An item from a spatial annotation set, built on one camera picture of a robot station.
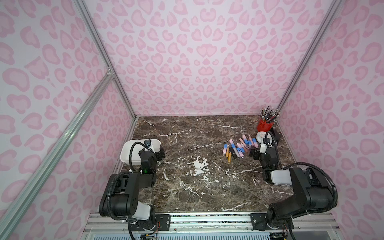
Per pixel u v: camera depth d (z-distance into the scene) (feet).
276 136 3.38
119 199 1.43
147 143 2.56
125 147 3.77
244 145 3.30
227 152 3.21
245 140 3.39
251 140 3.39
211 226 2.38
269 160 2.31
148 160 2.26
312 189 1.48
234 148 3.24
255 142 3.33
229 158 3.12
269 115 3.29
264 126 3.39
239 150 3.21
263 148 2.67
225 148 3.22
